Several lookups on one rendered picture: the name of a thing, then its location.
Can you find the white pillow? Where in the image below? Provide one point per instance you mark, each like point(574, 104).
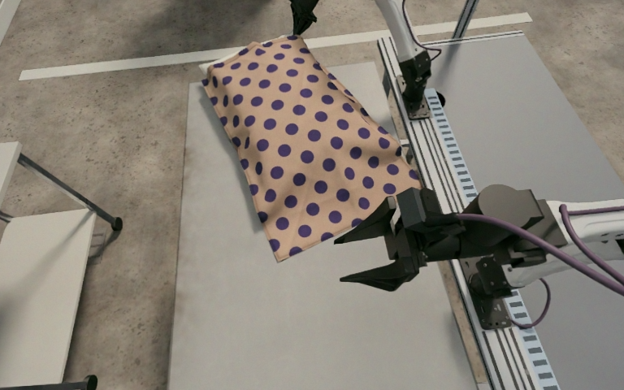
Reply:
point(206, 65)

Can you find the beige polka-dot pillowcase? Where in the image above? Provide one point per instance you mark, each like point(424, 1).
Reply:
point(317, 164)

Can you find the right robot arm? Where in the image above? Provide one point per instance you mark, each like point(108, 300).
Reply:
point(413, 58)

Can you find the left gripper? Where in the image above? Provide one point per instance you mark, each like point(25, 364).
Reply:
point(407, 244)

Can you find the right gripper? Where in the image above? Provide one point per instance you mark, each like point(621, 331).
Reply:
point(302, 15)

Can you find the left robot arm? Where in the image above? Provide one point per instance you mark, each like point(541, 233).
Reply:
point(601, 221)

